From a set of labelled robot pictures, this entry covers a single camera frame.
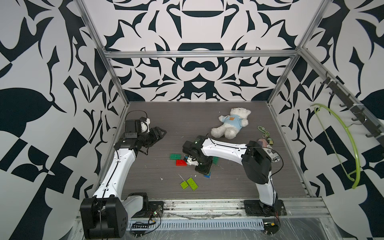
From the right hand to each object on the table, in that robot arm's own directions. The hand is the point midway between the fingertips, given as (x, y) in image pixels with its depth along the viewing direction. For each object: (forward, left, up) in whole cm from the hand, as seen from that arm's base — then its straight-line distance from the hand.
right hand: (205, 168), depth 84 cm
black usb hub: (-26, +34, -6) cm, 43 cm away
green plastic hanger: (-13, -56, +23) cm, 62 cm away
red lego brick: (+3, +14, -1) cm, 14 cm away
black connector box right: (-27, -29, -5) cm, 40 cm away
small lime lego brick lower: (-8, +12, -2) cm, 14 cm away
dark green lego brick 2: (+1, -5, +8) cm, 10 cm away
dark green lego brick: (+7, +17, -1) cm, 19 cm away
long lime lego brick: (-7, +7, -4) cm, 11 cm away
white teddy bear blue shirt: (+28, -19, +4) cm, 34 cm away
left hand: (+14, +23, +16) cm, 31 cm away
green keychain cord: (+28, -41, -4) cm, 50 cm away
